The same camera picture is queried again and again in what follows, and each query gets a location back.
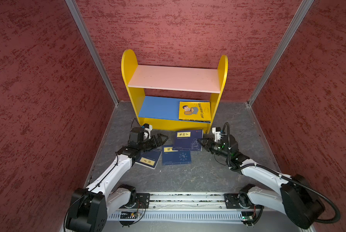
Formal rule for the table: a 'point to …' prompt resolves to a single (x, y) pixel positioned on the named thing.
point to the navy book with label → (187, 140)
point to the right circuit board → (247, 215)
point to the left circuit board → (128, 215)
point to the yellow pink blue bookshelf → (174, 98)
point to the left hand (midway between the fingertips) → (163, 142)
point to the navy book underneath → (173, 157)
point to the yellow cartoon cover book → (194, 111)
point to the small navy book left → (150, 158)
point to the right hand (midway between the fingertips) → (196, 143)
